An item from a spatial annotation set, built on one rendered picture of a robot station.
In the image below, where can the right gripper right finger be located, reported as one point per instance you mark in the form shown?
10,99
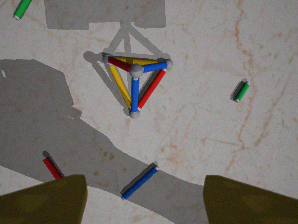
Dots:
228,201

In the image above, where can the red rod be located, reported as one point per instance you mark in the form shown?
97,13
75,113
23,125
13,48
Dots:
151,88
121,64
51,167

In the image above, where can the yellow rod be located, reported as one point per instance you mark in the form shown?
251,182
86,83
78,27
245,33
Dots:
137,61
120,85

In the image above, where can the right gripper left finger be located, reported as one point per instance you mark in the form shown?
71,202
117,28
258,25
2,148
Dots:
60,201

